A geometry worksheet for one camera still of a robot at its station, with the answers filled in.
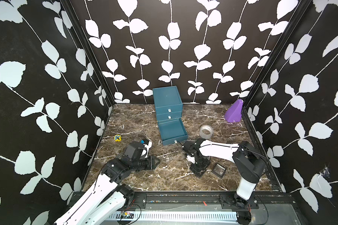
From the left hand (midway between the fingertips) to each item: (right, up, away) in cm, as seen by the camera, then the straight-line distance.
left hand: (159, 160), depth 72 cm
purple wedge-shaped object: (+53, +25, +32) cm, 67 cm away
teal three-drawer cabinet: (+4, +29, +21) cm, 36 cm away
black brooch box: (+22, -5, +4) cm, 23 cm away
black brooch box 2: (+36, -11, +14) cm, 40 cm away
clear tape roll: (+32, +11, +32) cm, 47 cm away
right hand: (+23, -10, +13) cm, 28 cm away
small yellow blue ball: (-32, +7, +27) cm, 43 cm away
